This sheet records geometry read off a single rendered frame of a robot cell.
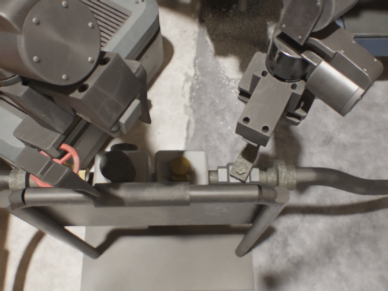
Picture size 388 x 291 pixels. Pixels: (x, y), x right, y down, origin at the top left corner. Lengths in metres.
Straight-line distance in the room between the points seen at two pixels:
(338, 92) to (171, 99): 0.79
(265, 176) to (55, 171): 0.38
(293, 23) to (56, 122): 0.26
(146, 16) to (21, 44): 0.81
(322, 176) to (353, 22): 0.51
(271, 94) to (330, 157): 0.70
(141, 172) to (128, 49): 0.45
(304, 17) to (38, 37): 0.28
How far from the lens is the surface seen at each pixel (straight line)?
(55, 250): 1.14
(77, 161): 0.63
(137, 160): 0.66
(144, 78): 0.42
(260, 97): 0.53
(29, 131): 0.41
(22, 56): 0.28
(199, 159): 0.66
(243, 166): 0.64
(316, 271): 1.12
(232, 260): 1.08
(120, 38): 1.03
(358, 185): 0.77
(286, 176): 0.67
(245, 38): 1.33
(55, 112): 0.36
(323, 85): 0.50
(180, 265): 1.08
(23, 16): 0.28
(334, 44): 0.49
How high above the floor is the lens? 1.08
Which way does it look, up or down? 68 degrees down
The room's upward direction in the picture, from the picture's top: straight up
